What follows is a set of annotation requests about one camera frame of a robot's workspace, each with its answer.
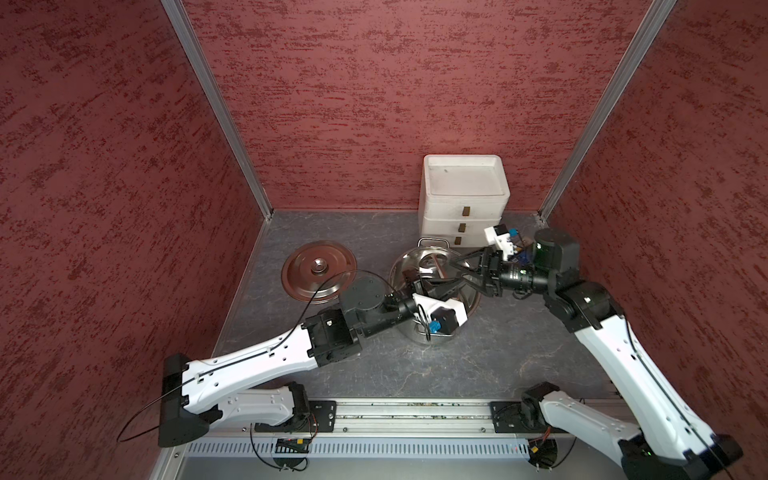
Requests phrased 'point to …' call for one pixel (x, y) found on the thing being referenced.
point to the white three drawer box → (461, 196)
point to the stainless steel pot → (431, 258)
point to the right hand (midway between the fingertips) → (451, 278)
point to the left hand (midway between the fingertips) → (454, 277)
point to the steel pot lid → (316, 271)
